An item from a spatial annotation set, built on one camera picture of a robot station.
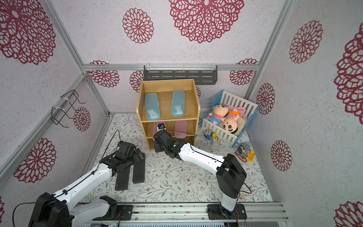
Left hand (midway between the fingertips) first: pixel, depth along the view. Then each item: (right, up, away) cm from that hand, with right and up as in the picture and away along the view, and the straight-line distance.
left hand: (136, 157), depth 86 cm
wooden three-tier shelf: (+17, +42, +2) cm, 45 cm away
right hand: (+16, +10, -2) cm, 19 cm away
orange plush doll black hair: (+61, +21, +10) cm, 65 cm away
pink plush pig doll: (+56, +29, +17) cm, 65 cm away
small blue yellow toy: (+51, +12, +16) cm, 54 cm away
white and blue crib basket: (+76, +31, +18) cm, 84 cm away
